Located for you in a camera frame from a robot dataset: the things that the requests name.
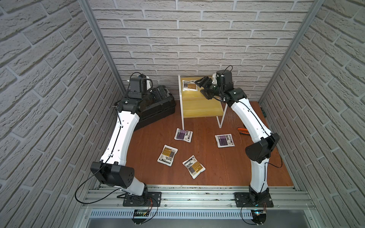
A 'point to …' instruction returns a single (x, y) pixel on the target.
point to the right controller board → (259, 216)
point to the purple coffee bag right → (225, 140)
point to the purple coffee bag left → (181, 134)
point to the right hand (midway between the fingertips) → (199, 84)
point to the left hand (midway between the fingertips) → (163, 90)
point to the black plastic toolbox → (164, 105)
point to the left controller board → (140, 213)
